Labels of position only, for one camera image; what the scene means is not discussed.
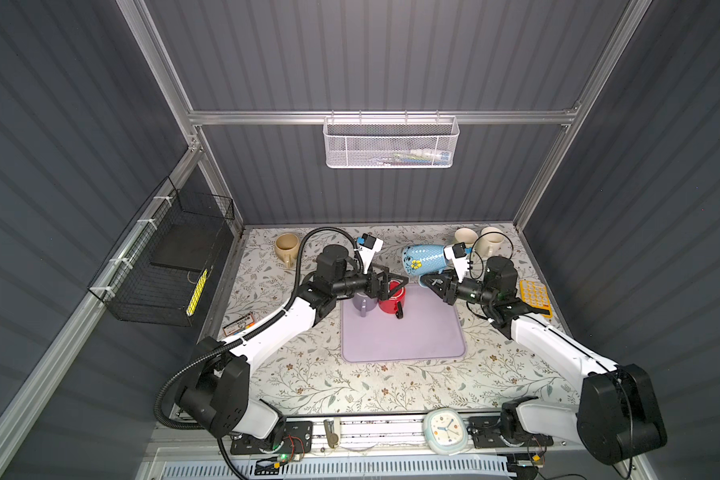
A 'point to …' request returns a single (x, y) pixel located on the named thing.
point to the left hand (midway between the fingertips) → (399, 274)
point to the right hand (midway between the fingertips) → (427, 281)
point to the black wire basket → (153, 273)
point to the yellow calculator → (535, 294)
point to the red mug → (389, 306)
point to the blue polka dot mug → (419, 259)
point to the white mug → (489, 242)
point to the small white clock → (445, 431)
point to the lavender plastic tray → (429, 328)
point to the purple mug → (363, 303)
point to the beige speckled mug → (286, 247)
